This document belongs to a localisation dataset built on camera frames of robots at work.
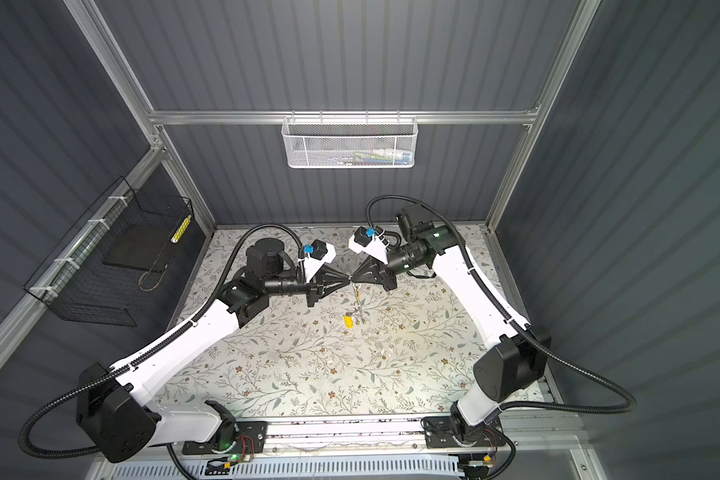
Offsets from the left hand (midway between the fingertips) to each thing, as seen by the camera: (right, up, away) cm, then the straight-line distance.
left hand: (349, 278), depth 69 cm
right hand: (+2, -1, +1) cm, 3 cm away
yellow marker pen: (-48, +10, +10) cm, 50 cm away
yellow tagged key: (-1, -16, +25) cm, 29 cm away
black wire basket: (-60, 0, -6) cm, 60 cm away
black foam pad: (-54, +8, +6) cm, 55 cm away
